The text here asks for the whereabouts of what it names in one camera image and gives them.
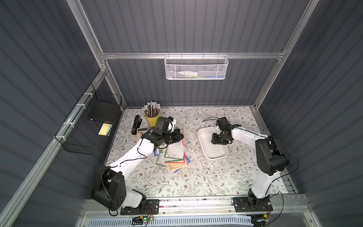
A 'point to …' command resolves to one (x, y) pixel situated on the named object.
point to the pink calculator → (139, 130)
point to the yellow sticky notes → (105, 129)
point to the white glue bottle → (187, 74)
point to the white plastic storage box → (211, 151)
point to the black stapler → (136, 124)
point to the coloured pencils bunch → (151, 109)
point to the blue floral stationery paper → (155, 153)
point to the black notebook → (104, 111)
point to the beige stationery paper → (172, 167)
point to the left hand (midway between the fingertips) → (185, 136)
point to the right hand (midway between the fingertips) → (214, 141)
